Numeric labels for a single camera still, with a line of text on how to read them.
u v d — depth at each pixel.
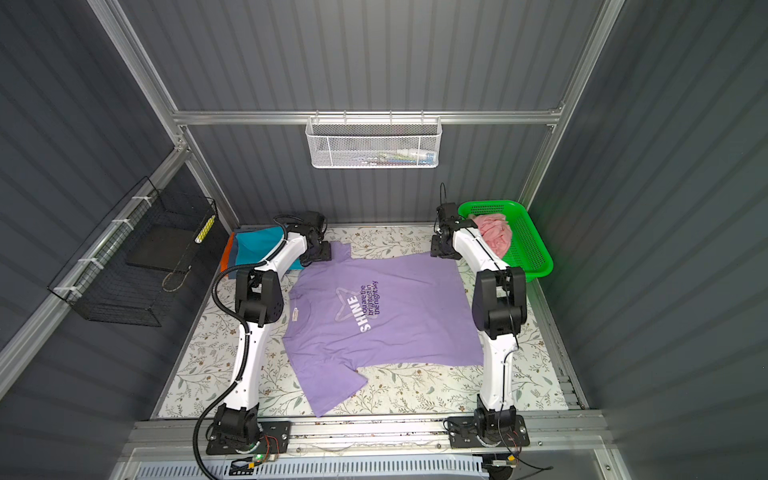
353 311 0.96
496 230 1.12
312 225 0.92
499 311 0.57
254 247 1.08
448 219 0.81
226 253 1.08
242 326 0.66
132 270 0.72
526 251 1.09
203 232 0.81
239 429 0.64
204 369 0.85
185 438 0.75
